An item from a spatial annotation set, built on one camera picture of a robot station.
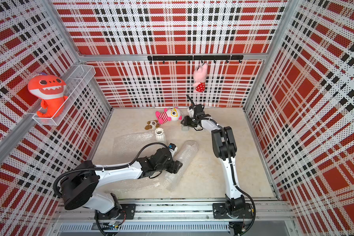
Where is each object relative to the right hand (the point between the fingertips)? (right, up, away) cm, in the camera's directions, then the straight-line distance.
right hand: (184, 121), depth 105 cm
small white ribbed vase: (-14, -9, -19) cm, 25 cm away
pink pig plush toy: (+10, +28, -12) cm, 32 cm away
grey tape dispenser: (+1, -5, -2) cm, 5 cm away
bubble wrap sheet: (-40, -19, -7) cm, 45 cm away
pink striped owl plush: (-8, +6, +2) cm, 10 cm away
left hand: (-3, -24, -20) cm, 32 cm away
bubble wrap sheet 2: (+1, -19, -19) cm, 26 cm away
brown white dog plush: (-24, -2, +2) cm, 24 cm away
